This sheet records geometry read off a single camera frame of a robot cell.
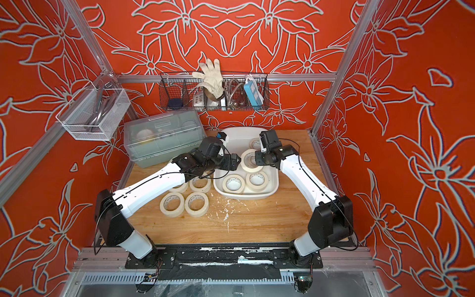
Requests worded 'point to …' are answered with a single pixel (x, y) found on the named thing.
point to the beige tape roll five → (255, 144)
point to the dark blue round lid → (175, 103)
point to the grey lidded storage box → (159, 138)
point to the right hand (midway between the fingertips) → (257, 156)
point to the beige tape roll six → (256, 181)
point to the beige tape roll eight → (200, 185)
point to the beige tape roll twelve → (237, 192)
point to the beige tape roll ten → (255, 169)
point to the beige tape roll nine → (196, 205)
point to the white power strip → (198, 100)
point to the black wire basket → (182, 91)
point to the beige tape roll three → (172, 205)
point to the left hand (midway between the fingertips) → (234, 156)
